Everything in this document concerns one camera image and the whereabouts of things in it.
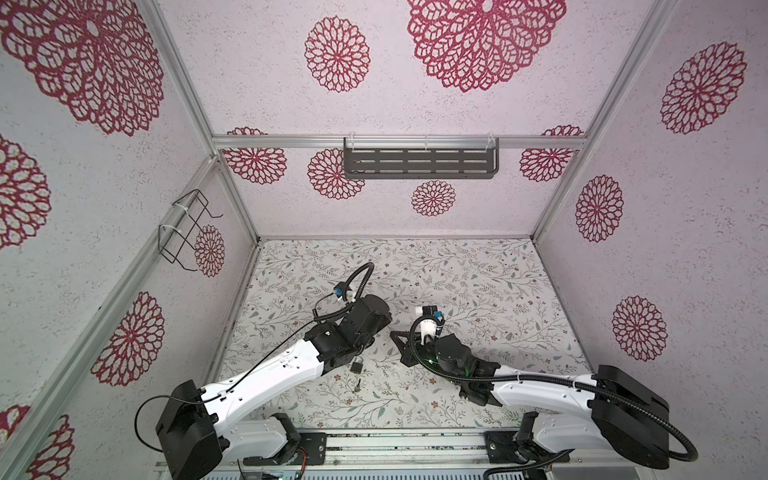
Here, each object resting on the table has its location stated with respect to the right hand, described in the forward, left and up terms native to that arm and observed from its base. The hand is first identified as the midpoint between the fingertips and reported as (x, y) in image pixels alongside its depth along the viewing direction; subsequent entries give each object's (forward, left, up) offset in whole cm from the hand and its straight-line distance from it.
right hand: (390, 331), depth 75 cm
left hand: (+5, +1, +1) cm, 6 cm away
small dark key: (-9, +9, -18) cm, 22 cm away
